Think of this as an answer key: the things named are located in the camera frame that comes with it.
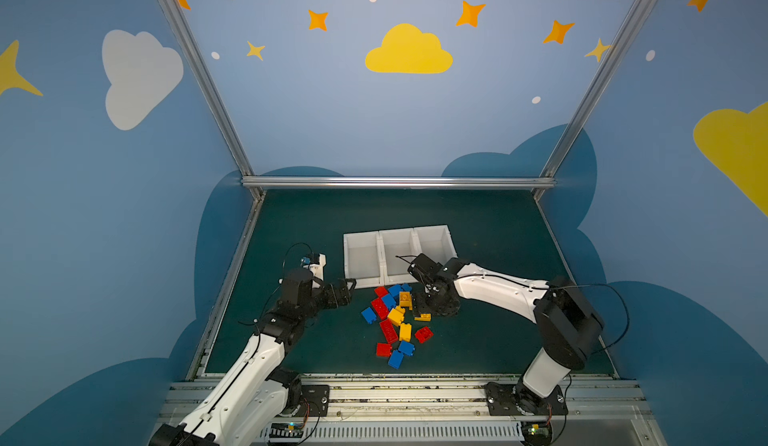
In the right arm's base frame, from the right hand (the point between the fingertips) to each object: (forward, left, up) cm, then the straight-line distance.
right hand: (427, 310), depth 87 cm
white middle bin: (+23, +9, -3) cm, 25 cm away
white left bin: (+19, +21, -3) cm, 29 cm away
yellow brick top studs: (+3, +6, 0) cm, 7 cm away
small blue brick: (+8, +6, -1) cm, 10 cm away
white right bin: (+26, -4, -1) cm, 26 cm away
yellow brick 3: (-6, +6, -2) cm, 9 cm away
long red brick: (+1, +14, -2) cm, 14 cm away
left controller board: (-31, +35, -6) cm, 47 cm away
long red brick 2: (-6, +11, -2) cm, 13 cm away
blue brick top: (+3, +11, -1) cm, 12 cm away
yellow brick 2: (-1, +9, -2) cm, 9 cm away
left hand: (+3, +25, +9) cm, 27 cm away
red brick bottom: (-11, +12, -3) cm, 17 cm away
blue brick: (-1, +17, -3) cm, 17 cm away
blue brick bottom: (-13, +8, -2) cm, 16 cm away
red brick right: (-6, +1, -3) cm, 7 cm away
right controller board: (-28, -27, -7) cm, 39 cm away
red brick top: (+6, +14, -2) cm, 15 cm away
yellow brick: (-1, 0, -3) cm, 3 cm away
